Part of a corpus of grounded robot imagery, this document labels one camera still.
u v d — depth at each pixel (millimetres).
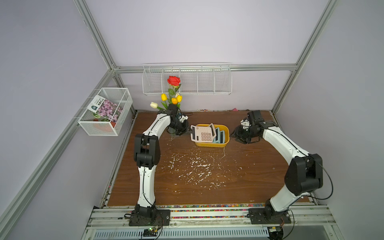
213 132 974
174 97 897
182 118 915
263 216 736
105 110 737
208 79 992
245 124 826
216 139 964
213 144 976
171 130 844
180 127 864
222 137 1017
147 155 580
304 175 455
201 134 957
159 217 738
